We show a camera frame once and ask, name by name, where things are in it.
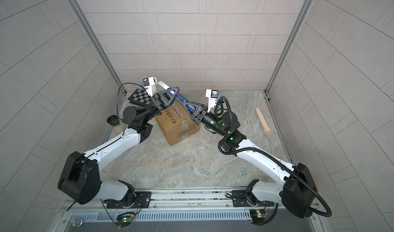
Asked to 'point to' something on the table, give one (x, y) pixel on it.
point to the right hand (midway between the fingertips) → (183, 107)
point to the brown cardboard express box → (175, 123)
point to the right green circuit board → (257, 215)
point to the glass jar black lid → (113, 120)
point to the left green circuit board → (125, 221)
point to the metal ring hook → (77, 222)
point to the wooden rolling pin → (268, 132)
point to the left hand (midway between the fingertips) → (181, 94)
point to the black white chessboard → (141, 97)
